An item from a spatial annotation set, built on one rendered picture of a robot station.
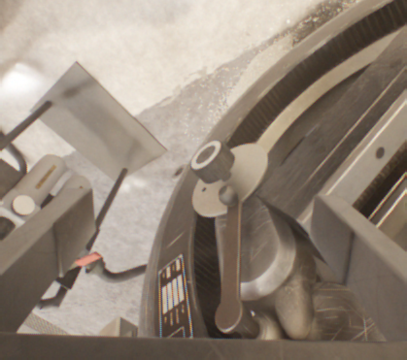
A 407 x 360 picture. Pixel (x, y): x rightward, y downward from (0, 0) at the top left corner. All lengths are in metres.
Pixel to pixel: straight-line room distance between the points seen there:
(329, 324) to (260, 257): 0.07
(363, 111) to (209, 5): 0.62
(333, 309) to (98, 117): 0.95
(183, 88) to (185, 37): 0.16
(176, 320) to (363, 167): 0.21
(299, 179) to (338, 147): 0.04
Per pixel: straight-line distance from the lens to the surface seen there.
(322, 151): 0.28
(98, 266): 0.88
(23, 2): 1.05
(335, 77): 0.55
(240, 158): 0.37
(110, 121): 1.07
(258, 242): 0.28
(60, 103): 1.12
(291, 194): 0.26
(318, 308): 0.28
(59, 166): 0.91
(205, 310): 0.31
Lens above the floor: 0.83
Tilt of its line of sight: 51 degrees down
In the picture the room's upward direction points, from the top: 168 degrees counter-clockwise
